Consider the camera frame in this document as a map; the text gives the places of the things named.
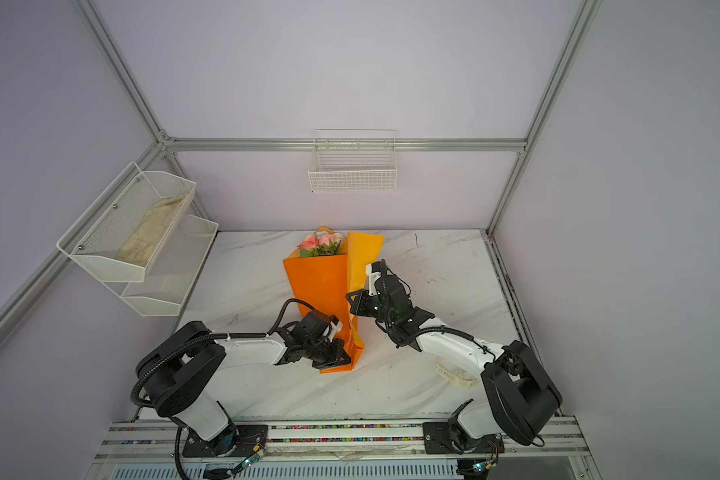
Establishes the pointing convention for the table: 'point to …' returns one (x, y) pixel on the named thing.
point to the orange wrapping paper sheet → (326, 268)
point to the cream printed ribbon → (453, 372)
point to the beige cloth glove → (138, 248)
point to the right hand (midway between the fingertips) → (344, 295)
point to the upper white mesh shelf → (123, 232)
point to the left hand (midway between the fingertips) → (349, 362)
